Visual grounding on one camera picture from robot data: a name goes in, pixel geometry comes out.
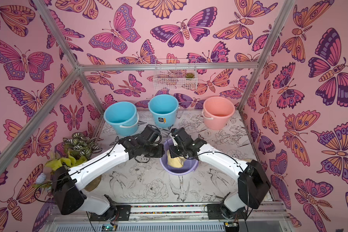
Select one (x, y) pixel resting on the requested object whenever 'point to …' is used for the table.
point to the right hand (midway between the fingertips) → (171, 149)
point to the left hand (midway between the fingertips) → (167, 151)
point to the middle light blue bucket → (164, 108)
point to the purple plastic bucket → (189, 165)
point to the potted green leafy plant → (79, 148)
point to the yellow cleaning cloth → (175, 162)
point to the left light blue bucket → (123, 117)
